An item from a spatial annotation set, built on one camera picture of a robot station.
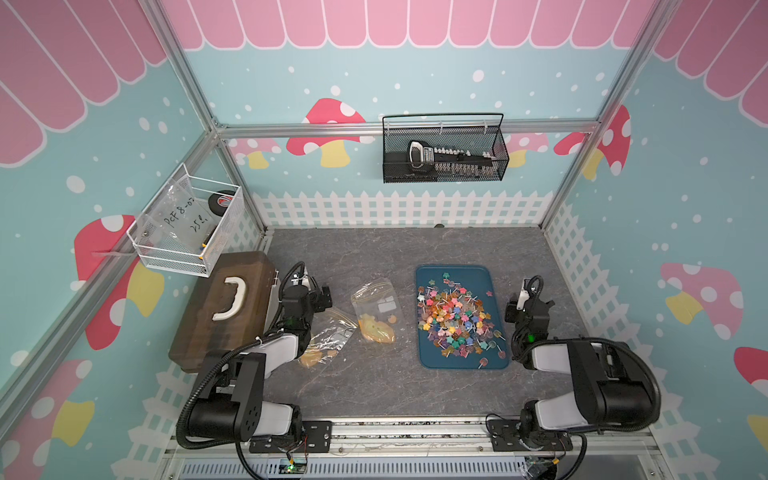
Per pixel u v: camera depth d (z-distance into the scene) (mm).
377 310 964
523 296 816
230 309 742
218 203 806
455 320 918
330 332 906
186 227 699
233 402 438
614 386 448
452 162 877
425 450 734
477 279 1076
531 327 711
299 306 695
